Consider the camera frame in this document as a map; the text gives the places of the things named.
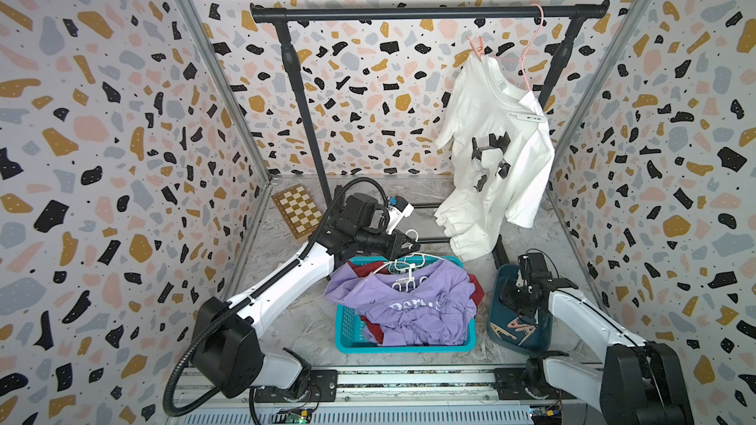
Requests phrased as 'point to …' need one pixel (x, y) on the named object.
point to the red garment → (360, 268)
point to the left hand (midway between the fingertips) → (421, 247)
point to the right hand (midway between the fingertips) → (504, 298)
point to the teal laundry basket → (350, 338)
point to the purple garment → (408, 303)
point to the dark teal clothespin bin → (511, 329)
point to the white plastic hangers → (408, 264)
